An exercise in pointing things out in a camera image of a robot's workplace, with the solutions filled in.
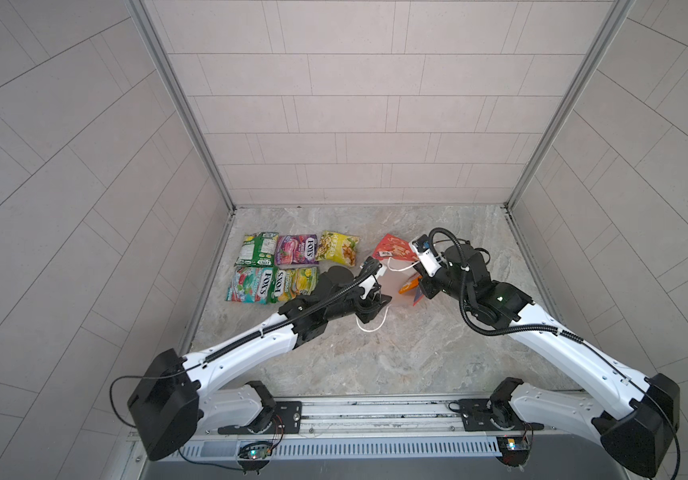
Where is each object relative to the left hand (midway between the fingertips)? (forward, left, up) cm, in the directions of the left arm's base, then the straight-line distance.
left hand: (392, 292), depth 73 cm
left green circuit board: (-31, +30, -14) cm, 46 cm away
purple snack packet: (+23, +30, -16) cm, 41 cm away
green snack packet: (+23, +42, -15) cm, 50 cm away
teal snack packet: (+10, +41, -15) cm, 45 cm away
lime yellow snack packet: (+10, +30, -15) cm, 35 cm away
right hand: (+6, -6, +3) cm, 9 cm away
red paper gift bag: (+9, -1, +3) cm, 9 cm away
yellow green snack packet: (+23, +16, -15) cm, 32 cm away
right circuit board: (-31, -28, -18) cm, 45 cm away
